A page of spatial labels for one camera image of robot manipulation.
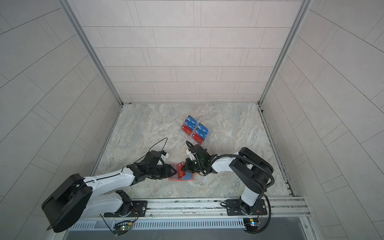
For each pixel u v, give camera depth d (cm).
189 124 96
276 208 72
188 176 80
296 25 77
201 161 68
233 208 72
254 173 45
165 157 79
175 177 80
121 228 65
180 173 81
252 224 68
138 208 70
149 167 66
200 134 91
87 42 83
